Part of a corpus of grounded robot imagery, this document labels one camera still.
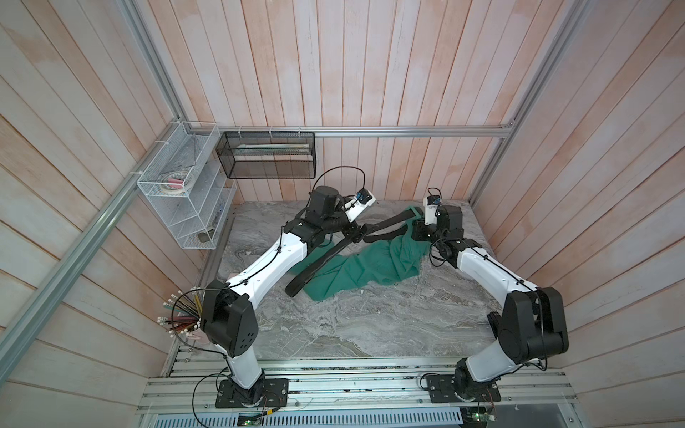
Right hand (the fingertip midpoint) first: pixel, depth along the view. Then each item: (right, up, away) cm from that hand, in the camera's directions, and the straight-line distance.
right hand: (413, 219), depth 91 cm
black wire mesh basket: (-54, +27, +14) cm, 62 cm away
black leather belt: (-41, -22, -8) cm, 47 cm away
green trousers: (-6, -15, +4) cm, 17 cm away
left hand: (-18, 0, -12) cm, 21 cm away
